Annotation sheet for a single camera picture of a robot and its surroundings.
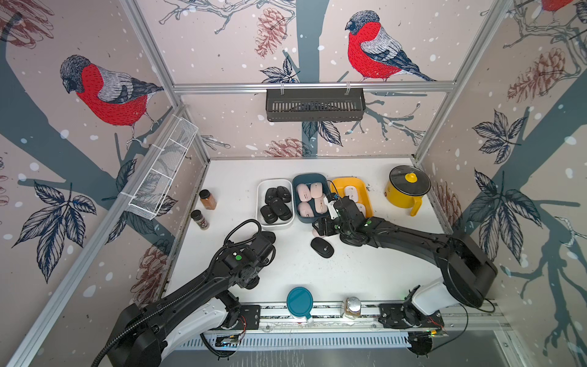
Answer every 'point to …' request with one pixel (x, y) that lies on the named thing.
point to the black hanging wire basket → (315, 105)
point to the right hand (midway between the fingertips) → (320, 219)
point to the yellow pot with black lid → (406, 186)
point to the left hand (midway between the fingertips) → (262, 261)
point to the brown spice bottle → (207, 199)
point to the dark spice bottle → (197, 216)
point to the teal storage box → (308, 178)
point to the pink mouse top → (315, 234)
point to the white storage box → (262, 186)
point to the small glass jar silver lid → (353, 306)
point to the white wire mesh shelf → (162, 170)
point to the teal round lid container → (299, 302)
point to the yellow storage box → (363, 196)
